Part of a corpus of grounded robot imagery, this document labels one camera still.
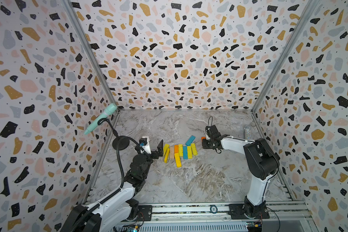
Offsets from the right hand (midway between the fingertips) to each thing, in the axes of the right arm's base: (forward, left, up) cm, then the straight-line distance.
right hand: (206, 143), depth 100 cm
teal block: (+3, +11, -1) cm, 12 cm away
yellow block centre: (-5, +18, 0) cm, 19 cm away
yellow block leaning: (-10, +26, +1) cm, 28 cm away
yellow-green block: (-4, +9, 0) cm, 10 cm away
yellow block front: (-13, +19, +1) cm, 23 cm away
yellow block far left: (-4, +28, +1) cm, 29 cm away
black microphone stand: (-4, +56, +5) cm, 56 cm away
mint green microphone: (-1, +55, +33) cm, 64 cm away
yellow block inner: (-6, +12, 0) cm, 13 cm away
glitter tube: (+9, -31, +1) cm, 32 cm away
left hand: (-11, +30, +19) cm, 37 cm away
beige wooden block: (-8, +24, +1) cm, 25 cm away
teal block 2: (-7, +15, 0) cm, 16 cm away
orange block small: (-5, +21, 0) cm, 22 cm away
